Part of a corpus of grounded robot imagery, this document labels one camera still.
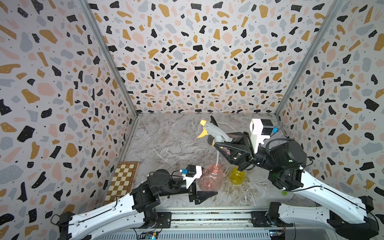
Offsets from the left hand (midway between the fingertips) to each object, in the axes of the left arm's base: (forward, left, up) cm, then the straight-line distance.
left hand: (215, 183), depth 54 cm
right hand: (+3, 0, +22) cm, 22 cm away
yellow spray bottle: (+15, -16, -32) cm, 39 cm away
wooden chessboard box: (+13, +48, -29) cm, 58 cm away
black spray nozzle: (+43, -3, -14) cm, 45 cm away
